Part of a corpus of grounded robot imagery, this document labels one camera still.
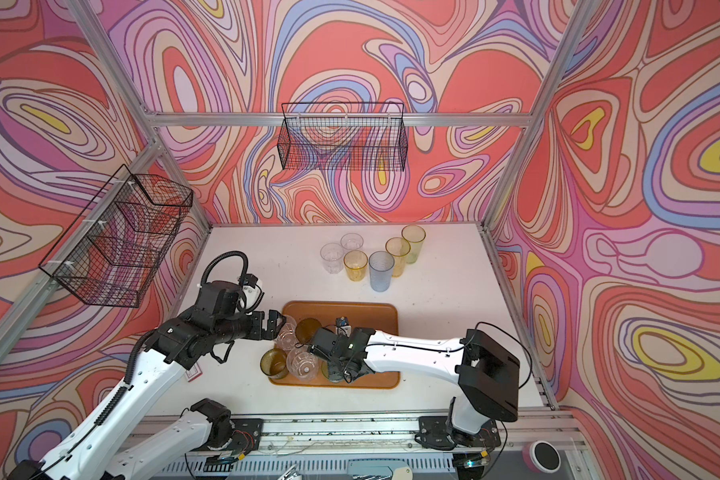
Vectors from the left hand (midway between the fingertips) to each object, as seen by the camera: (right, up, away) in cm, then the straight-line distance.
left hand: (275, 316), depth 75 cm
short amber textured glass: (-3, -16, +9) cm, 18 cm away
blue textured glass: (+28, +12, +24) cm, 39 cm away
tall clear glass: (+11, +15, +30) cm, 36 cm away
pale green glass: (+15, -12, -6) cm, 20 cm away
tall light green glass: (+40, +22, +24) cm, 52 cm away
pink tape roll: (+63, -30, -9) cm, 70 cm away
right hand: (+18, -16, +4) cm, 25 cm away
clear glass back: (+5, -16, +9) cm, 19 cm away
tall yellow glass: (+35, +18, +26) cm, 47 cm away
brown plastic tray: (+27, -4, +20) cm, 34 cm away
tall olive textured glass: (+6, -5, +9) cm, 12 cm away
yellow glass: (+20, +13, +31) cm, 39 cm away
